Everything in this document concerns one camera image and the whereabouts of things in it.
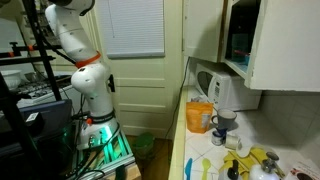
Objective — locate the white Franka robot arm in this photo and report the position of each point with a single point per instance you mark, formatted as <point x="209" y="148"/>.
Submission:
<point x="93" y="90"/>

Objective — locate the closed white cabinet door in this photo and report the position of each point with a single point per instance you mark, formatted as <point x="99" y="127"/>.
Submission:
<point x="203" y="30"/>

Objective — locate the open white cabinet door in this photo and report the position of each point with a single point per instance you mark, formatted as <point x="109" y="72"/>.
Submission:
<point x="290" y="43"/>

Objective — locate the cream panelled door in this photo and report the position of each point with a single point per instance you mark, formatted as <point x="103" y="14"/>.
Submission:
<point x="143" y="96"/>

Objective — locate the silver foil bag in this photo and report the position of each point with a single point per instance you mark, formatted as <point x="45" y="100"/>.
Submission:
<point x="200" y="98"/>

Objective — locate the orange pouch bag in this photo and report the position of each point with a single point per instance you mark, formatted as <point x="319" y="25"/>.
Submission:
<point x="198" y="118"/>

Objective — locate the black box on robot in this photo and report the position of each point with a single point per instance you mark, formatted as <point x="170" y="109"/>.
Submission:
<point x="111" y="83"/>

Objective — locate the green floor bin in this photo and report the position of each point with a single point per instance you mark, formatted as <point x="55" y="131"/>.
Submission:
<point x="144" y="143"/>

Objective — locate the white window blind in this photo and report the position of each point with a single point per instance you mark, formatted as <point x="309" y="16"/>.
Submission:
<point x="133" y="30"/>

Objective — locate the white microwave oven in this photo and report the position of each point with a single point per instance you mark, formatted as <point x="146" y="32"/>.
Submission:
<point x="230" y="90"/>

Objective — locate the grey ceramic mug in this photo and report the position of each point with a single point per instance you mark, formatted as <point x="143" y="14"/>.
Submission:
<point x="226" y="118"/>

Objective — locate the small blue white can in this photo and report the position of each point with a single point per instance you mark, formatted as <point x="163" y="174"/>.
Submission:
<point x="217" y="137"/>

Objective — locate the green plastic spoon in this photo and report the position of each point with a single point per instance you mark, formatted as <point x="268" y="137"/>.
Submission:
<point x="206" y="165"/>

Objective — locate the white cup lying sideways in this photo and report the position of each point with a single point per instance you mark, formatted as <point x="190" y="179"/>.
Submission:
<point x="232" y="141"/>

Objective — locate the small blue container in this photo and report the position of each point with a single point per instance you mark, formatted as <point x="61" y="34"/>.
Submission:
<point x="247" y="60"/>

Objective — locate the teal container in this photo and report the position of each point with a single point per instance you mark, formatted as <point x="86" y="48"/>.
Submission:
<point x="240" y="43"/>

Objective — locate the round white lid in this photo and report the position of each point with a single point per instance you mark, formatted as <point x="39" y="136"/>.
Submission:
<point x="244" y="152"/>

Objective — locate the soap bottle black pump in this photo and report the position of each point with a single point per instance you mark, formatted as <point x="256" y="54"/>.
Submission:
<point x="234" y="168"/>

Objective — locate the blue storage box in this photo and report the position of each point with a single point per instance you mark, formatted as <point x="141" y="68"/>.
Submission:
<point x="50" y="115"/>

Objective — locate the kitchen stove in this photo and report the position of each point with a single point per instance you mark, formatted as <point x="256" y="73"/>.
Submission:
<point x="40" y="88"/>

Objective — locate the black box white label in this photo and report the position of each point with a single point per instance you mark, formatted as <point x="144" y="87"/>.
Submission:
<point x="33" y="120"/>

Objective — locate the white soap bottle grey pump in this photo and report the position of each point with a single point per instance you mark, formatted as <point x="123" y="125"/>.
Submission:
<point x="263" y="171"/>

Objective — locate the white bowl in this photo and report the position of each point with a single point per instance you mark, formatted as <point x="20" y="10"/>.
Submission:
<point x="10" y="78"/>

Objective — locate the printed magazine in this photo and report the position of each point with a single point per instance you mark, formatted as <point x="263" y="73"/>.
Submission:
<point x="305" y="171"/>

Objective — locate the aluminium robot mount base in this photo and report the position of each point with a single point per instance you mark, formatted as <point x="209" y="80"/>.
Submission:
<point x="113" y="153"/>

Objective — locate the white wall cabinet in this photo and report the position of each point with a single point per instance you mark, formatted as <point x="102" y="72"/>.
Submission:
<point x="237" y="68"/>

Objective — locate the black metal stand frame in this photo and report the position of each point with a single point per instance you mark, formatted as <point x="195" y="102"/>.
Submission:
<point x="40" y="43"/>

